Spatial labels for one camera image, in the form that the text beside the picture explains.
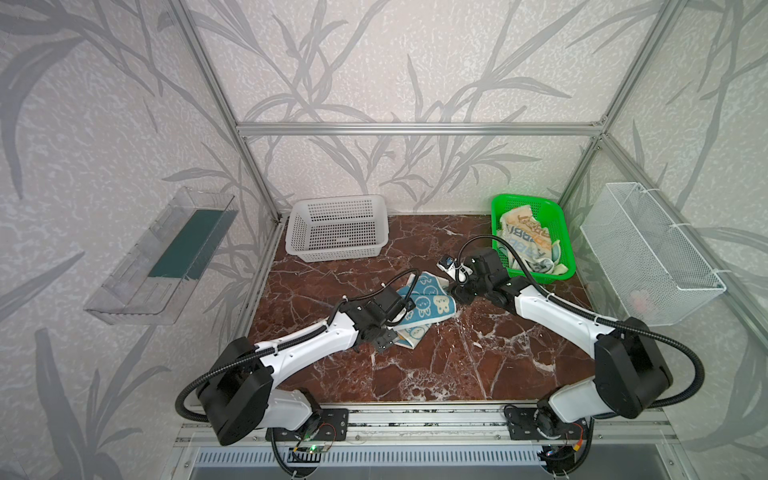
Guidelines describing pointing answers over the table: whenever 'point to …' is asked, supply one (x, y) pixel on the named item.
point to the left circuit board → (312, 448)
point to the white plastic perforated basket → (333, 228)
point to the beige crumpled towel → (533, 240)
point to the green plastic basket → (550, 214)
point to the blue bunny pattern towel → (431, 303)
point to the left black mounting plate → (330, 425)
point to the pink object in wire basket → (639, 298)
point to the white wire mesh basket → (657, 277)
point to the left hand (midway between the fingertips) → (385, 317)
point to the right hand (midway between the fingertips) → (454, 268)
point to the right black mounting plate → (528, 424)
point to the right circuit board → (558, 459)
